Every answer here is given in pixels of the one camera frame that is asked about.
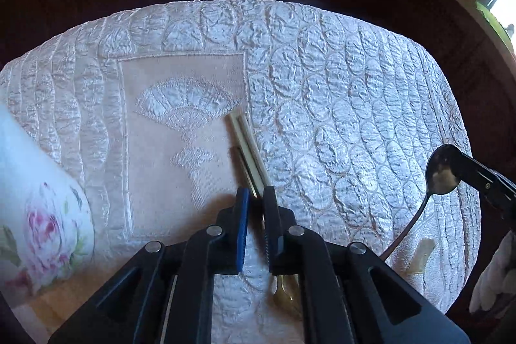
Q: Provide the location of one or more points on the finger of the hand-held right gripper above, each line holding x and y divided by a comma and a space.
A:
490, 185

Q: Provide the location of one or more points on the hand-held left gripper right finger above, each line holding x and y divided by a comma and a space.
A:
269, 235

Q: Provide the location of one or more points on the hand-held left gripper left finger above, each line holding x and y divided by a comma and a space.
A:
242, 231

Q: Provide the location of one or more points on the metal spoon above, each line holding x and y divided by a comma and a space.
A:
441, 170

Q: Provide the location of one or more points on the person's right hand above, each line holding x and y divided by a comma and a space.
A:
496, 275

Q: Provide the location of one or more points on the white quilted cloth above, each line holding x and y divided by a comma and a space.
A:
342, 106

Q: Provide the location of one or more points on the green plastic basin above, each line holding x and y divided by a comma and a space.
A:
490, 15

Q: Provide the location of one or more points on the white floral porcelain bowl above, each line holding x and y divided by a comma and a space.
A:
40, 215

